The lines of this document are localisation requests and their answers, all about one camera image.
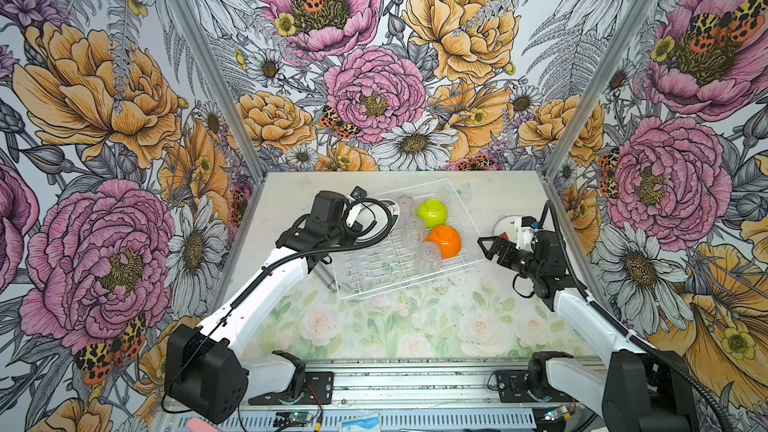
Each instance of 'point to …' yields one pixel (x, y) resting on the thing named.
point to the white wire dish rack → (385, 265)
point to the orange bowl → (448, 239)
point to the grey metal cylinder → (326, 275)
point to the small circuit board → (292, 418)
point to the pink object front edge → (199, 425)
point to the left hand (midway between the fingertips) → (347, 228)
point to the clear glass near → (428, 257)
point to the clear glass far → (405, 204)
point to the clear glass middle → (414, 234)
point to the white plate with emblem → (377, 219)
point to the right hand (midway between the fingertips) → (489, 252)
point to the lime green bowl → (433, 212)
